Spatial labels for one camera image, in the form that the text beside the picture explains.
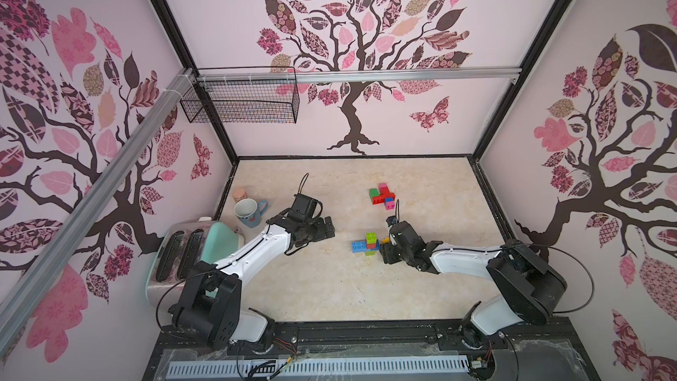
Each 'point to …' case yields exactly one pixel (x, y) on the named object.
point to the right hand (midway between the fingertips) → (386, 244)
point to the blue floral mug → (249, 211)
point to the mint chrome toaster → (182, 246)
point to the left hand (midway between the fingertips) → (323, 237)
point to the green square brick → (374, 192)
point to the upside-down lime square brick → (370, 253)
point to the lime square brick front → (371, 238)
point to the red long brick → (381, 198)
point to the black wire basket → (243, 95)
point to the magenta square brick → (382, 185)
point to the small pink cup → (239, 194)
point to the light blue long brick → (360, 247)
